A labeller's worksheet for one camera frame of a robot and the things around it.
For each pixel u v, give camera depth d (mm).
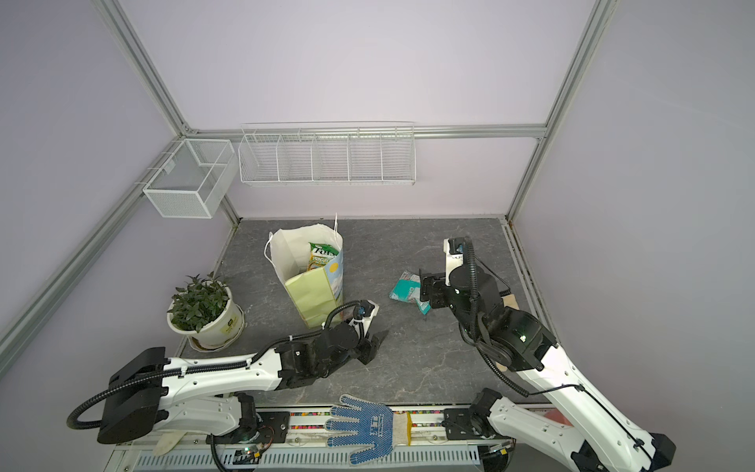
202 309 770
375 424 751
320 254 887
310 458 707
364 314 641
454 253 527
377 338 679
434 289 553
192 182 964
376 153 1052
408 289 964
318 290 790
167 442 710
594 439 401
